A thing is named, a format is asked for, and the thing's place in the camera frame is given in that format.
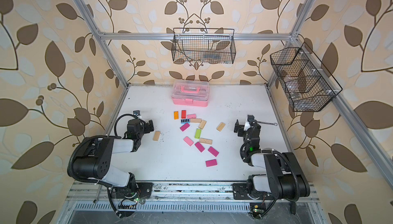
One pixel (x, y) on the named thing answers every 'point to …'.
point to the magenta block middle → (199, 147)
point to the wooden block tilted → (202, 124)
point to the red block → (183, 114)
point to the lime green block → (197, 134)
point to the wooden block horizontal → (195, 120)
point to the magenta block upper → (183, 127)
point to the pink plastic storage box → (190, 92)
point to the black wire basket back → (207, 45)
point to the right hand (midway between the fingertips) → (246, 121)
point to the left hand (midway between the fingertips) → (140, 120)
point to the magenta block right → (213, 151)
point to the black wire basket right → (308, 84)
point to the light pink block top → (191, 116)
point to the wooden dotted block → (206, 141)
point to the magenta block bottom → (211, 162)
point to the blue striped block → (185, 120)
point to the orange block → (176, 115)
